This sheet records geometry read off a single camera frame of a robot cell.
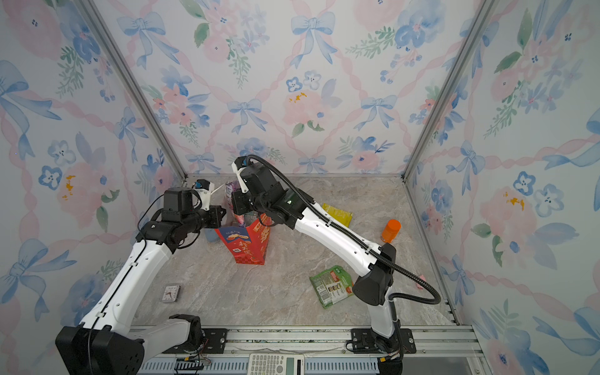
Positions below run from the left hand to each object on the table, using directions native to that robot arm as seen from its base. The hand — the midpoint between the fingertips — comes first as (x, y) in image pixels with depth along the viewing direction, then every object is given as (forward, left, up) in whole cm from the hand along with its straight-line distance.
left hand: (225, 208), depth 77 cm
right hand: (-2, -5, +10) cm, 11 cm away
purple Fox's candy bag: (-7, -6, +3) cm, 9 cm away
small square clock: (-21, +20, -22) cm, 36 cm away
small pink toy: (-14, -70, -23) cm, 75 cm away
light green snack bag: (-17, -36, -23) cm, 46 cm away
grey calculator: (-41, -18, -22) cm, 50 cm away
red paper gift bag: (-9, -7, -8) cm, 14 cm away
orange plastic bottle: (+2, -60, -16) cm, 62 cm away
